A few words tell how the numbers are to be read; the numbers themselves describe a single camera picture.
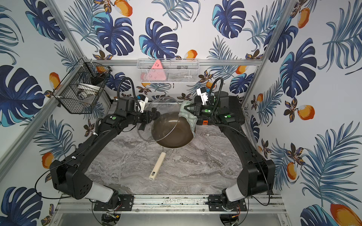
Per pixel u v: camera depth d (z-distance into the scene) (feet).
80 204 2.50
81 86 2.56
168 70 3.04
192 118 2.42
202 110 2.16
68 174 1.35
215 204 2.40
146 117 2.26
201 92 2.21
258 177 1.37
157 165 2.54
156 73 2.96
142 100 2.28
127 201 2.45
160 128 3.07
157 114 2.61
